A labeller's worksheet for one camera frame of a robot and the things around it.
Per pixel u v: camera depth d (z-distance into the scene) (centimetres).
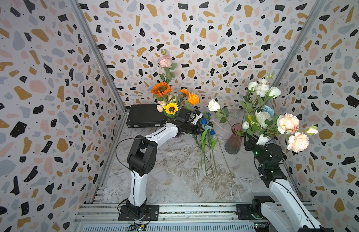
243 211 74
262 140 68
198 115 85
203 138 90
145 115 117
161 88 71
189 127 81
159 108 82
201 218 73
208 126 106
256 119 68
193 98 77
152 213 73
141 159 52
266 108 74
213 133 106
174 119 76
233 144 89
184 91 90
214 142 100
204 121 90
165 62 82
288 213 44
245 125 74
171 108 80
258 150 70
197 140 101
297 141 49
